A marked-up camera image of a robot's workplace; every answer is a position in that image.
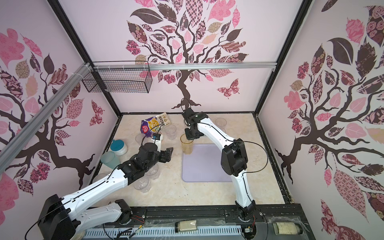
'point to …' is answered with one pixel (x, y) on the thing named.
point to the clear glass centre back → (170, 130)
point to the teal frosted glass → (110, 159)
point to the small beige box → (185, 225)
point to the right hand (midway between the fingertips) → (192, 135)
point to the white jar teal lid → (119, 147)
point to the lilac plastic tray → (204, 164)
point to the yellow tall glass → (187, 144)
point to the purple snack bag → (149, 126)
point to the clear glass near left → (141, 138)
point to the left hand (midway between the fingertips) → (167, 149)
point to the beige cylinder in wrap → (287, 228)
